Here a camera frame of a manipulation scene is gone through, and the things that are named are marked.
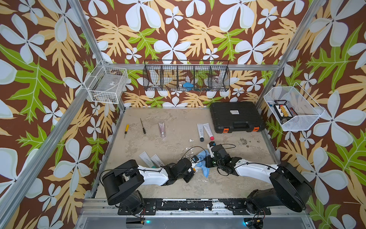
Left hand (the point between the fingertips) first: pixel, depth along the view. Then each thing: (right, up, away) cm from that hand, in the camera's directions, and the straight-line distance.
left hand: (194, 167), depth 87 cm
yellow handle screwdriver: (-50, +23, +20) cm, 59 cm away
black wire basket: (-5, +61, +9) cm, 62 cm away
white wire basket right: (+58, +35, -6) cm, 68 cm away
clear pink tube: (-24, +26, +24) cm, 43 cm away
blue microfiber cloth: (+4, +4, -3) cm, 7 cm away
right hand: (+6, +4, +3) cm, 8 cm away
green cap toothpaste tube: (-29, +4, +2) cm, 30 cm away
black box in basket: (+52, +35, -5) cm, 63 cm away
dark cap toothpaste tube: (+7, +23, +18) cm, 30 cm away
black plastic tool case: (+37, +33, +21) cm, 54 cm away
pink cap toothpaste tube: (+12, +24, +20) cm, 34 cm away
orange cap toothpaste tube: (0, 0, -2) cm, 2 cm away
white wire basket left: (-53, +52, -1) cm, 74 cm away
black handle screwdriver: (-37, +24, +21) cm, 49 cm away
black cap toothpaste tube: (-23, +4, +3) cm, 24 cm away
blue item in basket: (-3, +53, +9) cm, 54 cm away
